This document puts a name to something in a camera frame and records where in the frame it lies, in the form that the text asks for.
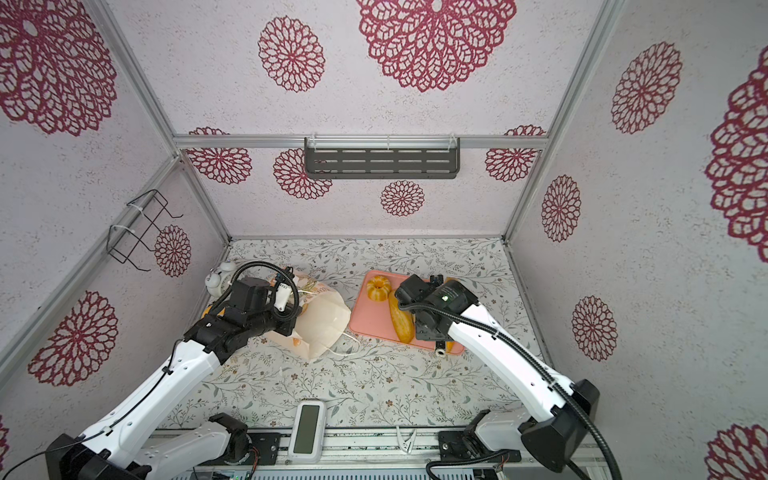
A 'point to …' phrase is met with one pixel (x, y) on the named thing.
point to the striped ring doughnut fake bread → (378, 288)
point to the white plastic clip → (408, 444)
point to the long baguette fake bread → (404, 319)
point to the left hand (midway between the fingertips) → (298, 314)
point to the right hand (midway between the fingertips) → (434, 325)
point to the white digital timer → (308, 432)
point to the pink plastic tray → (372, 319)
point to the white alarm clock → (217, 283)
